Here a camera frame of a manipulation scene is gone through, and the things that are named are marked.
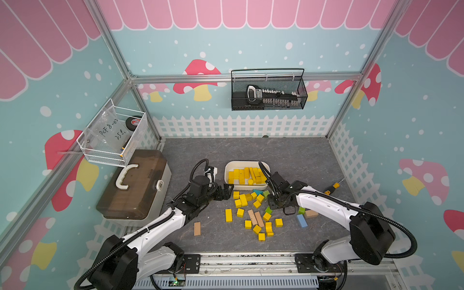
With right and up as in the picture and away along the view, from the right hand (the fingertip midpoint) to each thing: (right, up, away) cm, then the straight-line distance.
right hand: (272, 202), depth 87 cm
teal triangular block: (-6, +4, +6) cm, 9 cm away
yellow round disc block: (-10, +8, +10) cm, 17 cm away
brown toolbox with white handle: (-64, +5, -5) cm, 64 cm away
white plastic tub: (-21, +17, +14) cm, 30 cm away
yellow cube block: (-15, -5, -1) cm, 16 cm away
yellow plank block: (-18, +12, +14) cm, 26 cm away
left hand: (-22, +8, -4) cm, 24 cm away
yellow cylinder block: (-12, +13, +14) cm, 23 cm away
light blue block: (+14, -8, -2) cm, 16 cm away
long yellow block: (-21, +10, +12) cm, 26 cm away
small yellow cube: (-7, +14, -17) cm, 23 cm away
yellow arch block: (-2, -11, -4) cm, 12 cm away
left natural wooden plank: (-10, -7, -1) cm, 12 cm away
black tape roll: (-64, +38, -6) cm, 75 cm away
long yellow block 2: (-15, +11, +13) cm, 23 cm away
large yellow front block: (-21, -6, +1) cm, 22 cm away
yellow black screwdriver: (+36, +6, +10) cm, 37 cm away
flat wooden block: (-36, -11, -3) cm, 38 cm away
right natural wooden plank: (-7, -8, -1) cm, 10 cm away
